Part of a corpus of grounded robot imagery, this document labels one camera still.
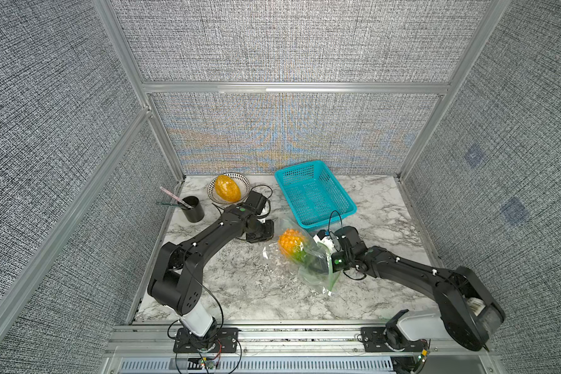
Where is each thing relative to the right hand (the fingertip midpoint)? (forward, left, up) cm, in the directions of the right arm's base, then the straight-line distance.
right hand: (311, 261), depth 83 cm
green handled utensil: (+22, +54, +5) cm, 58 cm away
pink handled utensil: (+25, +53, +4) cm, 59 cm away
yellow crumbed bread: (+36, +36, -1) cm, 50 cm away
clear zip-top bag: (+3, +4, +3) cm, 6 cm away
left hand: (+9, +12, +3) cm, 16 cm away
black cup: (+24, +47, -4) cm, 53 cm away
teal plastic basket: (+37, -5, -9) cm, 39 cm away
